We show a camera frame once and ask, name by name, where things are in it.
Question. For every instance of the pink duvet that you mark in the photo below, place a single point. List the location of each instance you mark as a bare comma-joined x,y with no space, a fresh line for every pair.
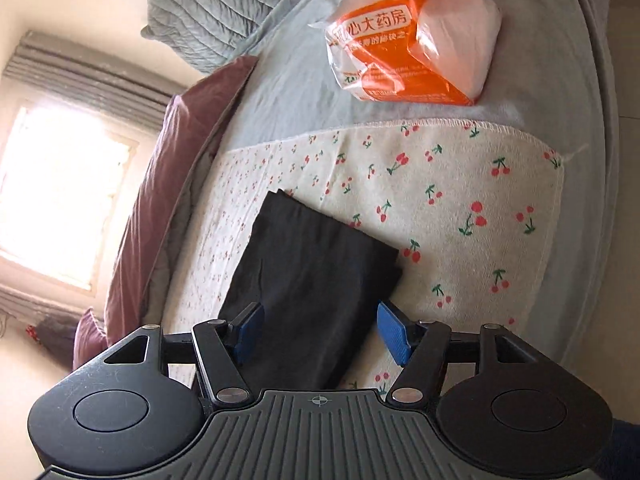
165,175

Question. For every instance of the black pants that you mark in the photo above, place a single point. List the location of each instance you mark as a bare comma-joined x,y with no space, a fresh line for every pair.
315,270

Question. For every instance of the grey quilted headboard cover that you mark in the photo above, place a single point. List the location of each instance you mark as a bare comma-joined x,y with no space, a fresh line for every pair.
215,5

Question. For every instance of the pink pillow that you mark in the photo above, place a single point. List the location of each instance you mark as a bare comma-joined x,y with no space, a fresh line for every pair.
90,340

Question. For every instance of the person's blue clothing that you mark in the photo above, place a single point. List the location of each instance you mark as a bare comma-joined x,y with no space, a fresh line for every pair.
627,452

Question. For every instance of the cherry print blanket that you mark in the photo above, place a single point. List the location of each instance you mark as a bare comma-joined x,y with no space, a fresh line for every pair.
475,175

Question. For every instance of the dark hanging coat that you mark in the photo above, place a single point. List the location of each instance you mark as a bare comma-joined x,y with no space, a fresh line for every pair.
57,337

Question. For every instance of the grey curtain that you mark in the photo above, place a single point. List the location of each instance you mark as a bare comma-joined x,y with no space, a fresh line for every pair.
45,302
85,67

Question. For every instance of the grey duvet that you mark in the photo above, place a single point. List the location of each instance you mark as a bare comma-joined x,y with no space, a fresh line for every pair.
187,220

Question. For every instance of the grey bed sheet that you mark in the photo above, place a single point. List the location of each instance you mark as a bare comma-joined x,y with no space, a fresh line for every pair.
300,75

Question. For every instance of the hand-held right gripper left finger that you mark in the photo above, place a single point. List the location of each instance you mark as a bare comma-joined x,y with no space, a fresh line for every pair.
250,332

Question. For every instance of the red hanging ornament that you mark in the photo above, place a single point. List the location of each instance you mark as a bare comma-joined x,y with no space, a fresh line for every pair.
31,331

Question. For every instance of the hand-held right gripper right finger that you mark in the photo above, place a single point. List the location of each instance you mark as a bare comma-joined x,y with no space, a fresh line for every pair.
395,332

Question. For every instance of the window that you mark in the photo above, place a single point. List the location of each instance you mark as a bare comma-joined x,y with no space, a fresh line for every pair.
60,195

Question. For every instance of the orange white plastic bag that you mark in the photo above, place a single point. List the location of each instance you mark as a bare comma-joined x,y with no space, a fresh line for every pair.
415,35

